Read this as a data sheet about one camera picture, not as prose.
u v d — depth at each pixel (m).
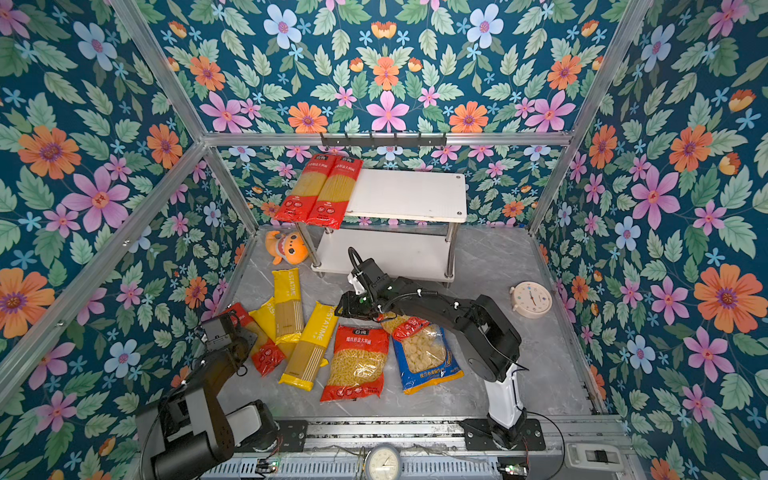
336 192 0.78
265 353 0.84
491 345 0.50
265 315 0.94
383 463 0.66
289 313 0.93
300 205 0.75
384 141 0.92
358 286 0.78
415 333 0.84
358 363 0.82
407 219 1.23
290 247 1.03
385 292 0.68
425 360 0.82
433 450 0.72
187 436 0.44
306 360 0.83
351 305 0.75
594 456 0.69
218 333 0.68
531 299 0.96
